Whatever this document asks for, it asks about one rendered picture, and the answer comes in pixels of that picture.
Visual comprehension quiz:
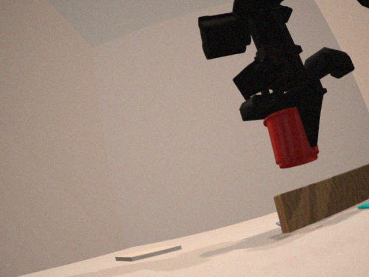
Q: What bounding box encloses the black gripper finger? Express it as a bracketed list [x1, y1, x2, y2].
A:
[288, 87, 327, 148]
[265, 102, 295, 114]

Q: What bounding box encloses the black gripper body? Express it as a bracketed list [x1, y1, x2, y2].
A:
[239, 35, 355, 122]

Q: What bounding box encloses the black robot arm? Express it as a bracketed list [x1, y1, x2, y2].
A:
[198, 0, 295, 100]

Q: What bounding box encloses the red cup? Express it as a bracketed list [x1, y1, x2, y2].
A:
[263, 107, 319, 169]

